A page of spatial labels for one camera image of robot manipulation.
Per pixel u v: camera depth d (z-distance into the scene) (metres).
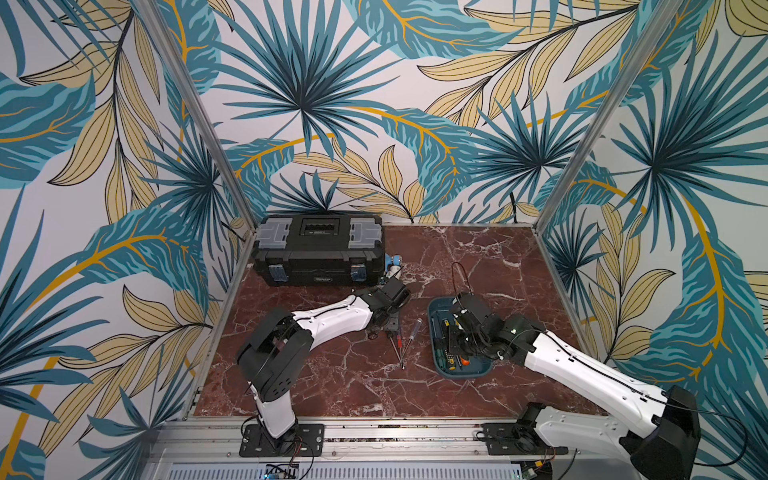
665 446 0.38
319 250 0.88
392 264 1.06
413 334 0.90
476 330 0.57
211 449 0.73
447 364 0.84
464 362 0.85
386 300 0.70
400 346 0.88
